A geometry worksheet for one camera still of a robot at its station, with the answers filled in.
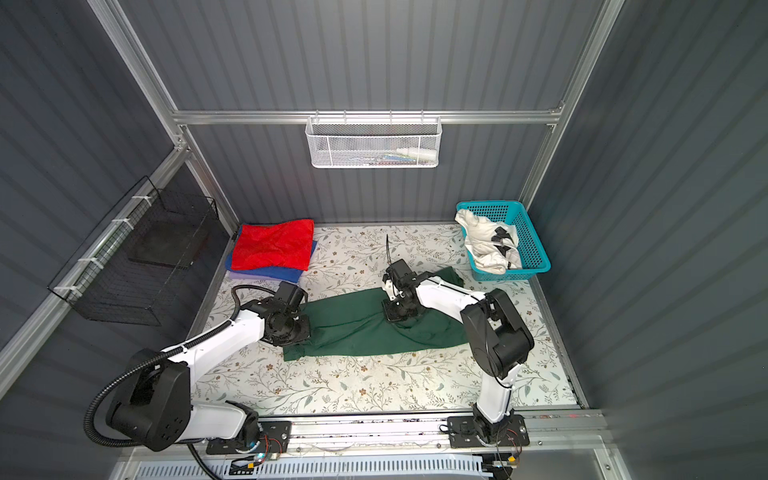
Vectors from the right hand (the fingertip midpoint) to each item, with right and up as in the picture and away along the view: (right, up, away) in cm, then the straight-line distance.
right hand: (391, 318), depth 92 cm
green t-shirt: (-10, -1, -1) cm, 10 cm away
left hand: (-25, -4, -4) cm, 26 cm away
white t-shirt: (+39, +23, +19) cm, 49 cm away
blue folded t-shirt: (-42, +13, +9) cm, 45 cm away
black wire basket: (-63, +16, -21) cm, 69 cm away
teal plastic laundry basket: (+50, +20, +10) cm, 54 cm away
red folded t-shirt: (-41, +24, +15) cm, 50 cm away
